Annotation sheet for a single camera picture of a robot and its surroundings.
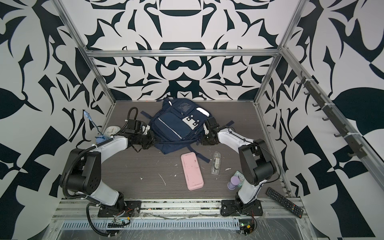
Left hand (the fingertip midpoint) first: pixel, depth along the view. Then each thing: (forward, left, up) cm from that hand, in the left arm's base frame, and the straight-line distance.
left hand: (161, 137), depth 90 cm
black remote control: (-35, -63, -8) cm, 73 cm away
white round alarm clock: (+10, +35, -6) cm, 37 cm away
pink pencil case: (-18, -18, -7) cm, 26 cm away
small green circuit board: (-44, -42, -10) cm, 62 cm away
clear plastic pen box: (-15, -32, -7) cm, 36 cm away
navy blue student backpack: (+11, -9, -3) cm, 15 cm away
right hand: (0, -25, -4) cm, 26 cm away
